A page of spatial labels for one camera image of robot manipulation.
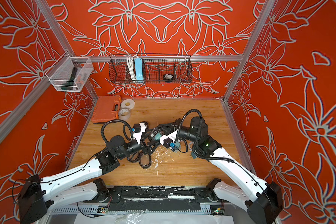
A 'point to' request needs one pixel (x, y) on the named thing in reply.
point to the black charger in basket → (168, 76)
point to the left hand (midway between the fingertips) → (158, 135)
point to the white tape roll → (128, 103)
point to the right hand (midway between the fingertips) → (158, 122)
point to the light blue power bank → (139, 72)
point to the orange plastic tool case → (107, 109)
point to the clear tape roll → (124, 114)
